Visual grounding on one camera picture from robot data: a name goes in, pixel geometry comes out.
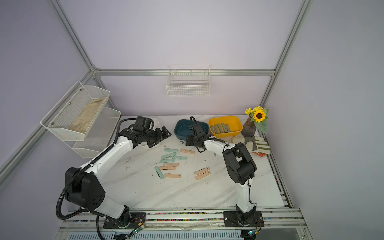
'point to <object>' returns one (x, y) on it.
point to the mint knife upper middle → (169, 155)
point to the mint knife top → (171, 150)
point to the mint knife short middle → (179, 157)
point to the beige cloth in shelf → (86, 118)
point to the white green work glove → (262, 145)
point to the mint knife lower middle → (167, 160)
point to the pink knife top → (187, 151)
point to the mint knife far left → (159, 173)
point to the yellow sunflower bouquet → (259, 115)
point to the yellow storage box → (234, 123)
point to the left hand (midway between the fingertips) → (165, 139)
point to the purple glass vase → (248, 129)
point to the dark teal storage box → (183, 127)
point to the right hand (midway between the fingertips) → (187, 141)
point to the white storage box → (154, 124)
